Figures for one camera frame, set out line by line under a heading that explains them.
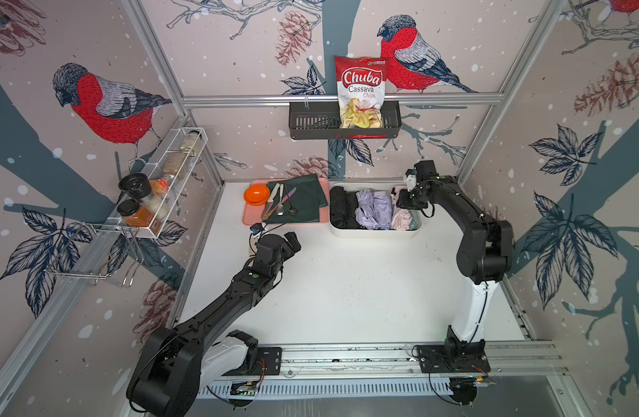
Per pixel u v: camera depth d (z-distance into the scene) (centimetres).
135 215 60
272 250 64
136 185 62
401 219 93
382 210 100
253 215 107
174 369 40
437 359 73
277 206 111
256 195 110
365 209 95
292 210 108
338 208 98
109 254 66
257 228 75
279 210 110
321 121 107
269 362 73
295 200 115
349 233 97
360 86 82
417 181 83
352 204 101
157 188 68
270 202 113
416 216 99
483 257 54
